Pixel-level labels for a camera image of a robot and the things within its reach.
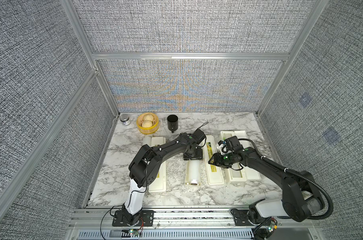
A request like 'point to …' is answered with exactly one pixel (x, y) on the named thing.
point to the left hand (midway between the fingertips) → (200, 157)
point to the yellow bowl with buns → (147, 123)
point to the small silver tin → (125, 118)
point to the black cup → (172, 122)
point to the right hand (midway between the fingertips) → (211, 159)
